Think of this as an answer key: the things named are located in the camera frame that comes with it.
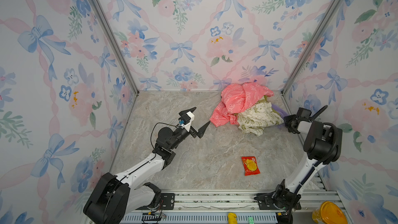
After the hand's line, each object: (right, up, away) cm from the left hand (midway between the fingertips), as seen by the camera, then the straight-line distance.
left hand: (202, 113), depth 70 cm
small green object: (+22, -47, -1) cm, 52 cm away
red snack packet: (+26, -29, +13) cm, 41 cm away
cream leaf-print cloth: (+35, -3, +25) cm, 43 cm away
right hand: (+56, -4, +32) cm, 65 cm away
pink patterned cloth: (+22, +9, +30) cm, 39 cm away
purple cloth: (+55, -1, +36) cm, 66 cm away
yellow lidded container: (+51, -40, -7) cm, 65 cm away
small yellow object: (+13, -46, -1) cm, 48 cm away
